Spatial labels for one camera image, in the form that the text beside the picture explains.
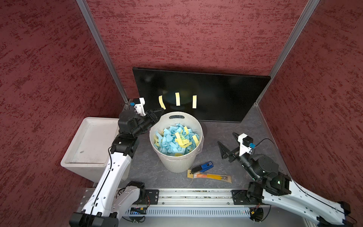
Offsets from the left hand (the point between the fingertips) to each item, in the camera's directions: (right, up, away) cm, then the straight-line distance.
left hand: (164, 112), depth 67 cm
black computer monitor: (+34, +13, +45) cm, 58 cm away
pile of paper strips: (+6, -14, +3) cm, 16 cm away
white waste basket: (+8, -26, +3) cm, 27 cm away
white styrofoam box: (-36, -18, -1) cm, 40 cm away
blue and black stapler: (+21, -34, +18) cm, 44 cm away
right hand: (+29, -13, -2) cm, 32 cm away
